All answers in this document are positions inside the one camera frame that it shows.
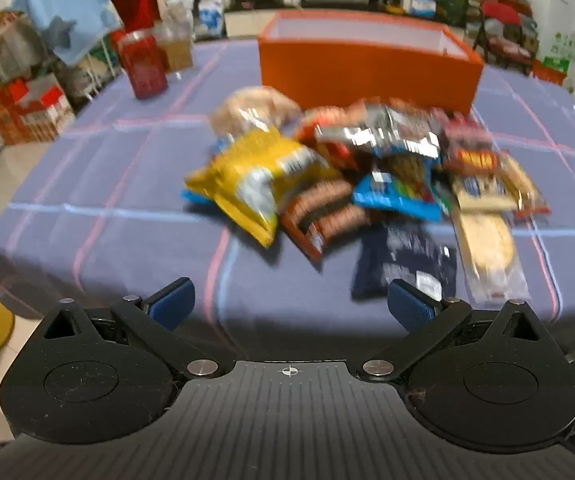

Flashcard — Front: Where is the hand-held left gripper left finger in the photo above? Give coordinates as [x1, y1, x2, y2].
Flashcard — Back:
[35, 277, 218, 377]

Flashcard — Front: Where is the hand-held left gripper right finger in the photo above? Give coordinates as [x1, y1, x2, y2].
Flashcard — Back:
[362, 279, 553, 377]

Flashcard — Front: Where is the navy snack packet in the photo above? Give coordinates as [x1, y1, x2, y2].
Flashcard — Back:
[351, 222, 458, 303]

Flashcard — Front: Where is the round cracker packet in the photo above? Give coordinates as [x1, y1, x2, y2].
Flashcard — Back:
[452, 207, 532, 306]

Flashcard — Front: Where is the blue snack packet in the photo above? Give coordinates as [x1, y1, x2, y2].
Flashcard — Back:
[351, 170, 445, 222]

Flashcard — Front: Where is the brown snack packet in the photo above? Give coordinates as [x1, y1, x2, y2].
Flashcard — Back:
[280, 177, 373, 261]

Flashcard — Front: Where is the yellow chip bag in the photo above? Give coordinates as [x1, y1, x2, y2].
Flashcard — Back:
[184, 127, 341, 250]

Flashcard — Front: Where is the red-edged cracker packet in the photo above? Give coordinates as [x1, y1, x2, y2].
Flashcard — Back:
[450, 152, 551, 218]

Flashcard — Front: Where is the beige bread packet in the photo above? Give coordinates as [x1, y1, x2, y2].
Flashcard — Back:
[210, 86, 302, 141]

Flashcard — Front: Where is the orange cardboard box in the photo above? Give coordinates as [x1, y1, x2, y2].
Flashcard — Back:
[259, 10, 485, 113]

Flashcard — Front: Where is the purple plaid tablecloth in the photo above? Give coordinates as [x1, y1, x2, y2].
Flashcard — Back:
[0, 40, 575, 361]

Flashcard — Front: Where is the maroon snack packet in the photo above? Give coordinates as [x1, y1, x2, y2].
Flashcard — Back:
[440, 112, 501, 173]

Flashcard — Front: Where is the red snack packet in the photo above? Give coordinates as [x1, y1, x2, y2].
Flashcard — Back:
[295, 105, 363, 171]

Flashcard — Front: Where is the red drink can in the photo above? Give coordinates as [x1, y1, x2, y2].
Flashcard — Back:
[118, 30, 169, 101]

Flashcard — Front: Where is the red white carton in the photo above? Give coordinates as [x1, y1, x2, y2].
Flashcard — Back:
[0, 77, 76, 146]

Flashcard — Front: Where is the clear plastic jar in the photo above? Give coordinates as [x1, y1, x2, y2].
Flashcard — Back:
[155, 20, 196, 73]

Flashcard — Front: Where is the white television stand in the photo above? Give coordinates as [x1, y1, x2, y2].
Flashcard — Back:
[225, 0, 448, 38]

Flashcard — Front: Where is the white blue bag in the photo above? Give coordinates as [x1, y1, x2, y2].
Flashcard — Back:
[198, 0, 226, 36]

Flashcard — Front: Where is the red bag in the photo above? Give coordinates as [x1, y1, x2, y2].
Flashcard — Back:
[110, 0, 161, 31]

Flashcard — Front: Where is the red folding chair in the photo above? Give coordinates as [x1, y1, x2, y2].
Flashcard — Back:
[477, 0, 535, 68]

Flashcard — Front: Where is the blue fish-print cloth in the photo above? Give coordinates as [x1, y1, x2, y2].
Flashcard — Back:
[12, 0, 123, 66]

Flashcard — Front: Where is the white chest freezer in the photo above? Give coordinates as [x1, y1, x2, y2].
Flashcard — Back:
[512, 0, 575, 86]

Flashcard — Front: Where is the cardboard box with handle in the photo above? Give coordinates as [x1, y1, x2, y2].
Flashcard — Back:
[0, 10, 48, 81]

